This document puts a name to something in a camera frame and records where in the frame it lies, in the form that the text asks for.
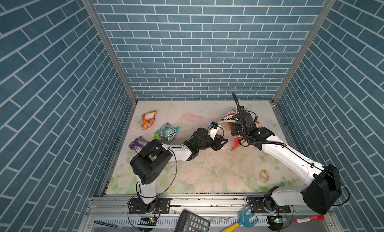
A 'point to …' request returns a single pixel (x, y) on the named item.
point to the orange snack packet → (147, 119)
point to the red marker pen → (312, 218)
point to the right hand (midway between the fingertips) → (234, 122)
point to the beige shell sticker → (264, 176)
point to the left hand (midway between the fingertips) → (225, 139)
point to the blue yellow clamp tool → (247, 221)
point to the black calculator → (190, 221)
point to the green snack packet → (166, 132)
